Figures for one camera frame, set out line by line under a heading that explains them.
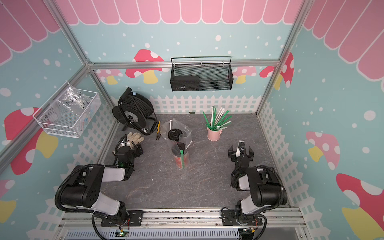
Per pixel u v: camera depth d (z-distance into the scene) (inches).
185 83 33.8
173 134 33.5
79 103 29.9
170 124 35.2
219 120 39.2
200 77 36.3
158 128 43.7
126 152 28.7
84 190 17.7
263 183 20.2
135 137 41.6
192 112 49.1
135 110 36.0
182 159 31.8
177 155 30.9
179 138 32.8
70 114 28.7
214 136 40.2
